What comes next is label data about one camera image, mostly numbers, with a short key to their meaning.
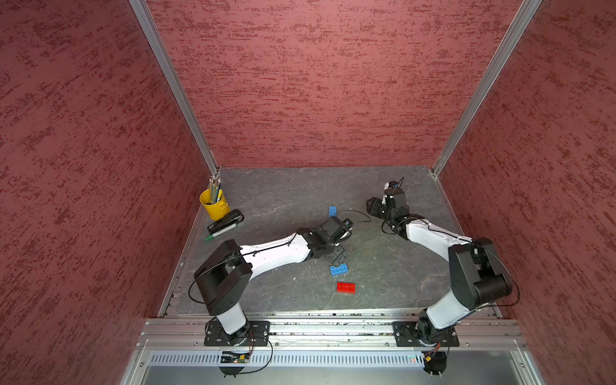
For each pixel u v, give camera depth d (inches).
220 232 38.1
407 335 29.0
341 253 29.9
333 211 40.7
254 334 29.3
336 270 33.7
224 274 18.4
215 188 36.8
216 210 38.3
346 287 32.6
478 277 18.1
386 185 34.4
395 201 28.5
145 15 28.1
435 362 27.9
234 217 38.6
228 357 28.6
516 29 29.2
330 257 30.3
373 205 33.5
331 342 29.0
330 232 25.8
